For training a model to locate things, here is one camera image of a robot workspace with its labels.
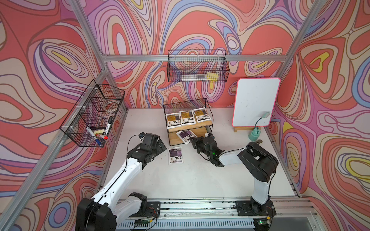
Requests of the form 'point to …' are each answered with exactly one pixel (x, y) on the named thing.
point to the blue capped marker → (98, 141)
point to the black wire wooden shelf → (199, 129)
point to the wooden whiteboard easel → (236, 128)
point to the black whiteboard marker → (108, 126)
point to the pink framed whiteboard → (254, 96)
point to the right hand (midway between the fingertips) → (188, 141)
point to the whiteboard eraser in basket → (100, 131)
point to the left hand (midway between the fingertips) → (159, 148)
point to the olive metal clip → (260, 141)
